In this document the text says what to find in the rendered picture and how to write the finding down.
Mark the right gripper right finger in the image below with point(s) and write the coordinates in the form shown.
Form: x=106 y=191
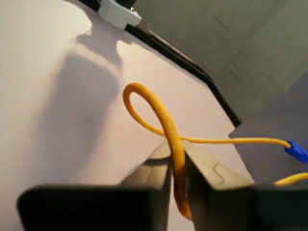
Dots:
x=215 y=206

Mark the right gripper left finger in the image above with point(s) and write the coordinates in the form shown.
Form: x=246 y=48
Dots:
x=140 y=202

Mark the yellow cable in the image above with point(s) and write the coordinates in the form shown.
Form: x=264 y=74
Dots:
x=176 y=147

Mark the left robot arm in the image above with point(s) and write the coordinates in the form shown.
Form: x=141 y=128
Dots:
x=128 y=4

